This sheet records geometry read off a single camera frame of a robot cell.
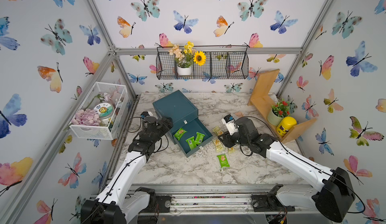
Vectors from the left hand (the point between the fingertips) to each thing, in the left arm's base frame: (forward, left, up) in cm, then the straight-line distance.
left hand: (169, 120), depth 81 cm
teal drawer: (+3, -12, -13) cm, 17 cm away
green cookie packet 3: (-7, -12, -12) cm, 18 cm away
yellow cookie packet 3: (-9, -34, -20) cm, 41 cm away
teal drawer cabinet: (+8, -4, +2) cm, 9 cm away
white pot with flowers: (+29, -9, +10) cm, 32 cm away
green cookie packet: (-15, -29, -20) cm, 38 cm away
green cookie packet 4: (-5, -16, -11) cm, 20 cm away
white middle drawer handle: (0, -8, -2) cm, 9 cm away
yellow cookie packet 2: (+5, -28, -19) cm, 34 cm away
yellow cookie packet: (-7, -28, -19) cm, 34 cm away
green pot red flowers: (+6, -60, -4) cm, 61 cm away
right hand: (-7, -28, -3) cm, 29 cm away
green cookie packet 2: (-1, -4, -11) cm, 12 cm away
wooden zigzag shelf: (+23, -60, -12) cm, 65 cm away
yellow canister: (-2, -63, -3) cm, 63 cm away
